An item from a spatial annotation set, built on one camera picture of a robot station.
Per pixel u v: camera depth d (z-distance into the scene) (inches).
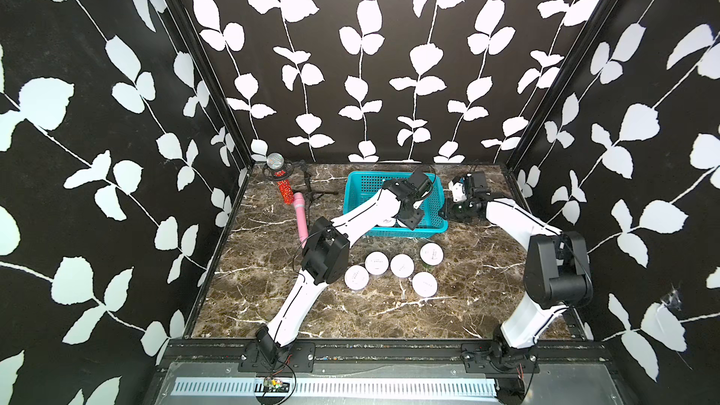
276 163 33.4
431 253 34.5
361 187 42.4
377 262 33.8
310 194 40.0
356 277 32.3
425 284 32.2
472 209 28.0
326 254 22.4
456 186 34.7
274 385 27.7
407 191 27.0
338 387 27.6
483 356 29.0
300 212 39.9
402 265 33.3
